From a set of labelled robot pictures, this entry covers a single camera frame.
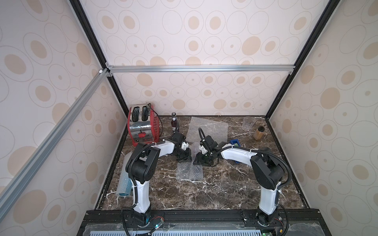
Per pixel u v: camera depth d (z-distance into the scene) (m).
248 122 1.14
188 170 0.90
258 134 1.03
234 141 0.98
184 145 0.94
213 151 0.70
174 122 0.97
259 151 0.54
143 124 0.92
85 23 0.72
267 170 0.50
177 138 0.81
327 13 0.70
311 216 0.77
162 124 1.11
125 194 0.79
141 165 0.52
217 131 1.10
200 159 0.81
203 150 0.78
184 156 0.87
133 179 0.52
